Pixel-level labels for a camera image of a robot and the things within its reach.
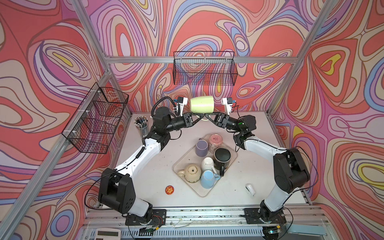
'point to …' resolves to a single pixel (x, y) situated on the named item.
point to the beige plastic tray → (190, 158)
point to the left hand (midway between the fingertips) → (204, 117)
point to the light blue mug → (208, 179)
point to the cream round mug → (192, 173)
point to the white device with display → (107, 234)
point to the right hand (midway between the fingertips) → (205, 118)
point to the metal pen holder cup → (141, 122)
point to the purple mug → (201, 147)
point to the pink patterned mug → (216, 141)
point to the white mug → (208, 164)
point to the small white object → (250, 189)
